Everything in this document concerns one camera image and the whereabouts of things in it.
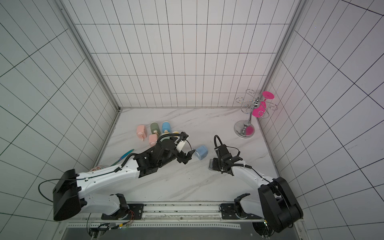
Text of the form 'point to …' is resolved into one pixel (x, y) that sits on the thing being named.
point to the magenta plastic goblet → (260, 109)
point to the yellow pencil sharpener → (176, 132)
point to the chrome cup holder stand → (245, 129)
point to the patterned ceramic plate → (97, 167)
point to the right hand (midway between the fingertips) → (215, 162)
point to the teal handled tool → (122, 157)
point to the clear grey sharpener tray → (210, 165)
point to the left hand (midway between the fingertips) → (185, 146)
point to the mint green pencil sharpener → (164, 133)
